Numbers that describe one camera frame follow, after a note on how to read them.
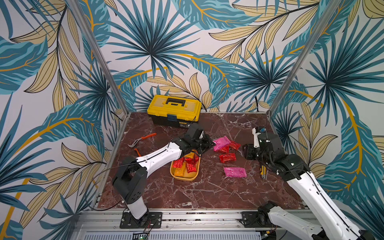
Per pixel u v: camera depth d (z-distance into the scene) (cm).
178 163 88
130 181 44
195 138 65
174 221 75
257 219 68
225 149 98
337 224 38
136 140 101
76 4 67
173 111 102
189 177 85
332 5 68
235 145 98
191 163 90
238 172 87
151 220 67
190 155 90
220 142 82
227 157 94
